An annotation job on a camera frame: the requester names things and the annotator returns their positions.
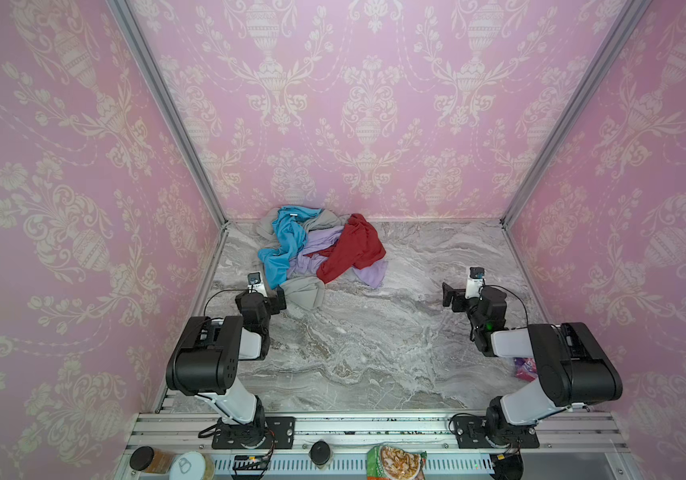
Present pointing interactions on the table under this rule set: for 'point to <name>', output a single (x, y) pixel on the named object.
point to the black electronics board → (248, 465)
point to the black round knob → (320, 452)
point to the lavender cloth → (302, 266)
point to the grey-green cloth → (305, 292)
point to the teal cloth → (293, 239)
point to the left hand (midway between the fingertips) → (264, 287)
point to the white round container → (192, 466)
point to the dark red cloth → (359, 245)
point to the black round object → (506, 466)
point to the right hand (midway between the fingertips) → (461, 282)
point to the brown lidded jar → (146, 459)
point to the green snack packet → (392, 463)
